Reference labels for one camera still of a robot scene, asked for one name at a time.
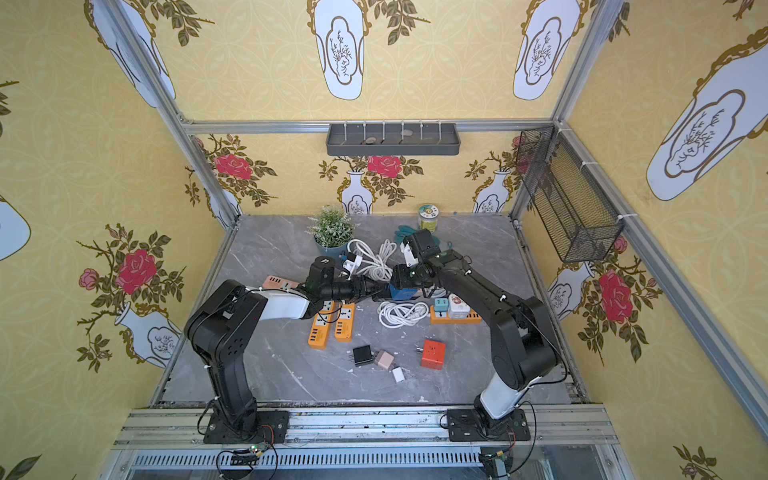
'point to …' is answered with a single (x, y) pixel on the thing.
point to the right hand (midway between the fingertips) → (393, 281)
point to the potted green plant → (332, 230)
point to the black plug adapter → (362, 354)
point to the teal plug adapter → (441, 304)
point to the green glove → (402, 232)
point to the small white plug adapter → (398, 374)
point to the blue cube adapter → (403, 293)
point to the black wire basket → (581, 222)
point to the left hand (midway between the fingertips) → (379, 290)
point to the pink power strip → (271, 282)
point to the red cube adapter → (433, 354)
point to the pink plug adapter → (384, 359)
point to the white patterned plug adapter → (458, 309)
